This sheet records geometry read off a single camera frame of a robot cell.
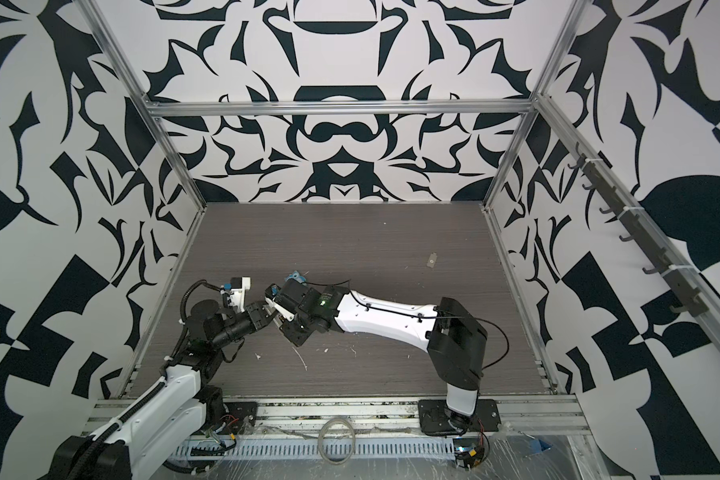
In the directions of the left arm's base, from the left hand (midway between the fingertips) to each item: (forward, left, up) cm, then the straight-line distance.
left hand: (284, 299), depth 79 cm
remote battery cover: (+21, -45, -15) cm, 52 cm away
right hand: (-7, -2, -3) cm, 7 cm away
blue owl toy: (+15, +1, -13) cm, 20 cm away
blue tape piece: (-32, -61, -15) cm, 71 cm away
